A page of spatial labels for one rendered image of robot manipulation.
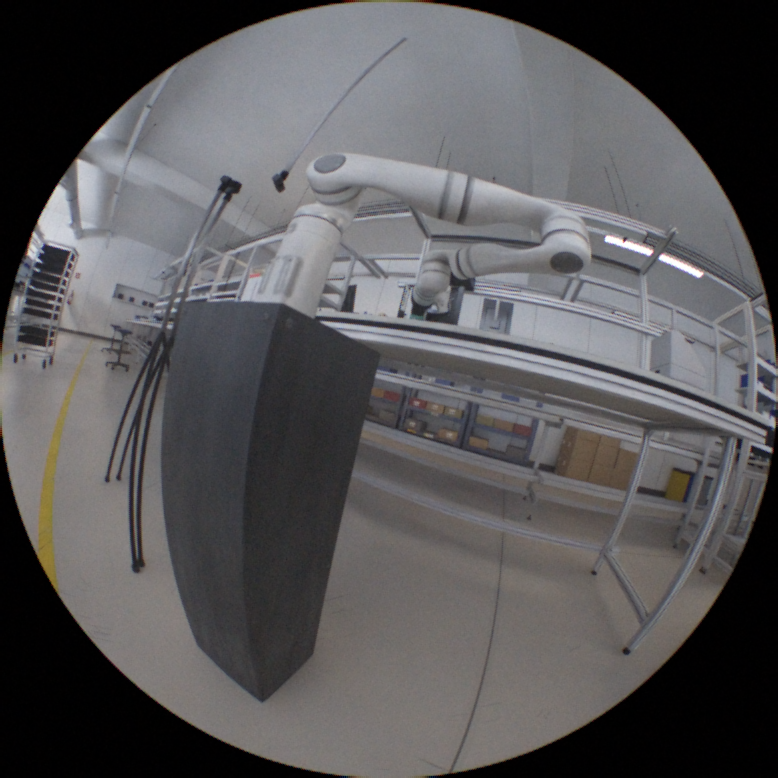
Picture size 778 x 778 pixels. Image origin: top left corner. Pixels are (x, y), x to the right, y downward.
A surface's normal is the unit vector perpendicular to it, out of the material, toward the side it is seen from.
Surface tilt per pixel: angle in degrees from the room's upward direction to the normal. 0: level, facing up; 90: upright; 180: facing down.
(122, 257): 90
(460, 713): 0
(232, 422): 90
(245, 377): 90
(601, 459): 90
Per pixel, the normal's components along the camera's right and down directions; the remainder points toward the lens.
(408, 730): 0.24, -0.97
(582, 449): -0.41, -0.09
